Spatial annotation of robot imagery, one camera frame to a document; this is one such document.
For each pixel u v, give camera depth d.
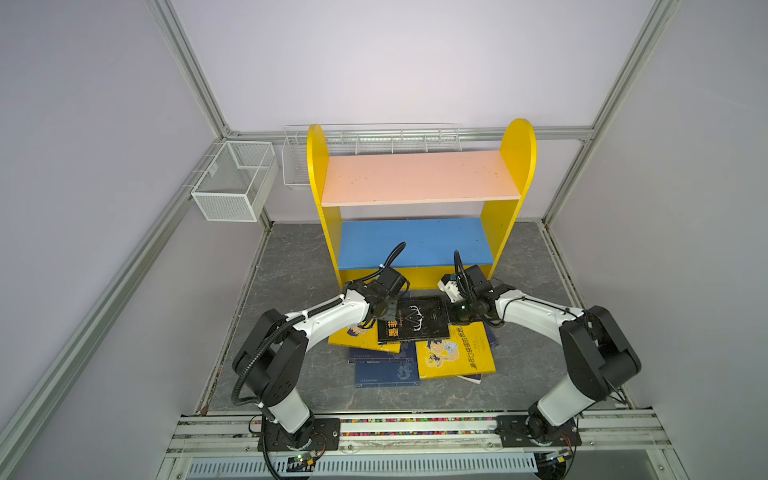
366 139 0.94
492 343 0.85
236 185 1.01
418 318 0.89
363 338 0.85
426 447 0.73
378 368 0.84
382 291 0.69
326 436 0.74
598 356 0.46
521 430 0.74
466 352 0.83
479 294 0.72
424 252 0.79
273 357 0.45
